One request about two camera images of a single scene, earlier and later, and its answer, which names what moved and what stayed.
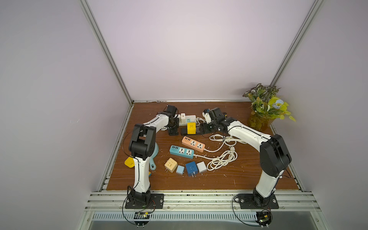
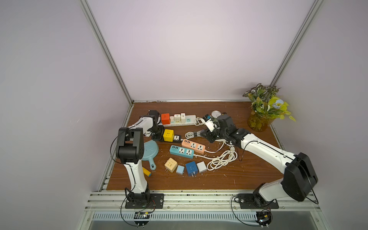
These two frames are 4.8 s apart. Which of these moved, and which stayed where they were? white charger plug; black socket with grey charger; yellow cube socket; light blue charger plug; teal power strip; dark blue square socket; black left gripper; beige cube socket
Moved: black socket with grey charger; black left gripper; yellow cube socket
Stayed: white charger plug; dark blue square socket; teal power strip; beige cube socket; light blue charger plug
